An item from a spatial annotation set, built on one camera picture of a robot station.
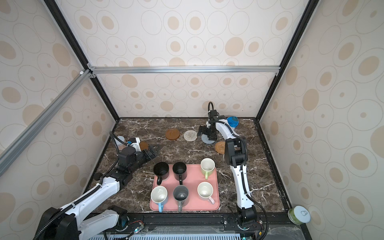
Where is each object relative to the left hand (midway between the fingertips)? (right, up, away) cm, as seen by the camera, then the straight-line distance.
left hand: (158, 146), depth 81 cm
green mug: (+27, -12, +7) cm, 31 cm away
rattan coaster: (+37, -3, +22) cm, 43 cm away
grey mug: (+12, -26, 0) cm, 29 cm away
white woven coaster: (+16, +5, +28) cm, 33 cm away
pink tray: (+20, -27, +2) cm, 34 cm away
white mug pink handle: (+26, -25, +2) cm, 36 cm away
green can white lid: (+70, -33, -9) cm, 77 cm away
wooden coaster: (+3, +6, +29) cm, 29 cm away
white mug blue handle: (+1, -26, -1) cm, 26 cm away
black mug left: (0, -14, +6) cm, 16 cm away
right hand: (+26, +5, +25) cm, 36 cm away
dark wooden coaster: (-6, +1, -6) cm, 9 cm away
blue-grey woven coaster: (+27, +3, +25) cm, 37 cm away
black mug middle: (+11, -16, +8) cm, 21 cm away
